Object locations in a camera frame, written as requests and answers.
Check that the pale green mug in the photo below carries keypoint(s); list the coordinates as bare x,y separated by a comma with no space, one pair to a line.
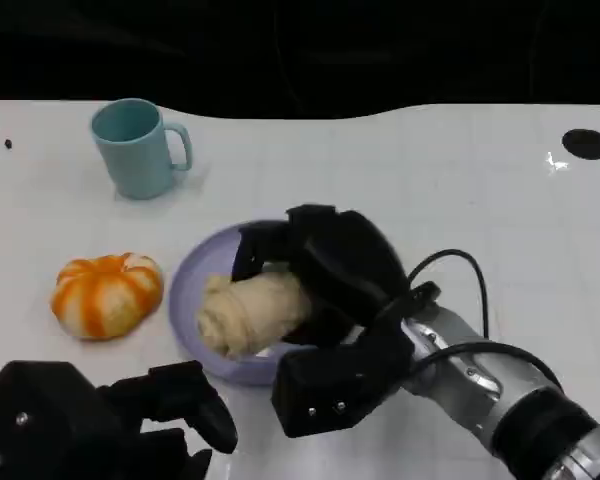
132,155

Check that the beige towel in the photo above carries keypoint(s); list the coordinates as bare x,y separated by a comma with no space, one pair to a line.
250,310

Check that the lilac plate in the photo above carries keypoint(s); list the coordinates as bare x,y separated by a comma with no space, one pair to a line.
185,300

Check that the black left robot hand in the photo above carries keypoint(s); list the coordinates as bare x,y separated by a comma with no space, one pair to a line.
55,430

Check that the orange and white bread roll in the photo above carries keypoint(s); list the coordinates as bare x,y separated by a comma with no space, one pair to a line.
105,295

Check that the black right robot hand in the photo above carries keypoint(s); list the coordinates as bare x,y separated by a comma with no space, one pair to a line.
350,260

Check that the small black screw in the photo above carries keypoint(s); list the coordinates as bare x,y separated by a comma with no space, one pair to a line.
8,144

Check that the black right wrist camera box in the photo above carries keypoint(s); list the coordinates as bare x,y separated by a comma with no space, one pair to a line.
330,390

